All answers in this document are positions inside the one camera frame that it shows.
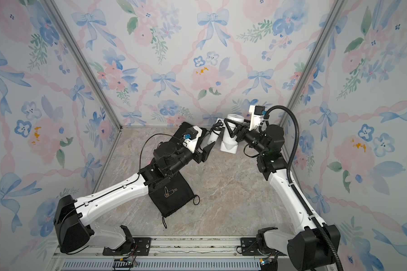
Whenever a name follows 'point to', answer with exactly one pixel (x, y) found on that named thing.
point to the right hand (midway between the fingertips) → (228, 110)
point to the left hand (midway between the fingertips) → (207, 135)
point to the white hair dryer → (229, 144)
